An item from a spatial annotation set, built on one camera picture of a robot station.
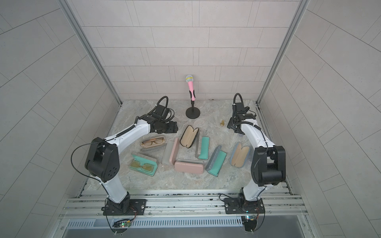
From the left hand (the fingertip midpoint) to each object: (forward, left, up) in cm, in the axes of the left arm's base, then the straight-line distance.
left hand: (176, 127), depth 91 cm
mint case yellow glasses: (-22, +15, -8) cm, 28 cm away
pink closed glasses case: (-23, -7, -5) cm, 25 cm away
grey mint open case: (-20, -24, -4) cm, 31 cm away
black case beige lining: (-1, -7, -8) cm, 11 cm away
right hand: (+2, -36, +2) cm, 36 cm away
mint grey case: (-12, -16, -5) cm, 21 cm away
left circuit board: (-47, +20, -7) cm, 52 cm away
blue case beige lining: (-14, -38, -8) cm, 41 cm away
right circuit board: (-47, -38, -10) cm, 61 cm away
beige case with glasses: (-7, +15, -6) cm, 17 cm away
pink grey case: (-15, +2, -2) cm, 15 cm away
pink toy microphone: (+26, -7, +18) cm, 32 cm away
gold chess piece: (+9, -30, -7) cm, 32 cm away
